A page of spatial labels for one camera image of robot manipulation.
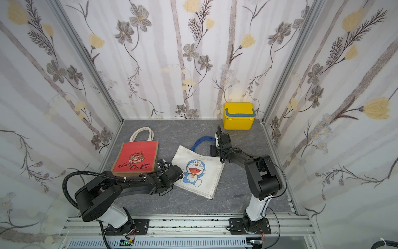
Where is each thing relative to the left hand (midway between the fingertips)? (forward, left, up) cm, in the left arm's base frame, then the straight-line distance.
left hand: (180, 173), depth 91 cm
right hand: (+15, -22, +6) cm, 28 cm away
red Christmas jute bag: (+12, +28, 0) cm, 30 cm away
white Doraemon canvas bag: (-1, -13, 0) cm, 13 cm away
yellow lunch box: (+35, -39, +12) cm, 54 cm away
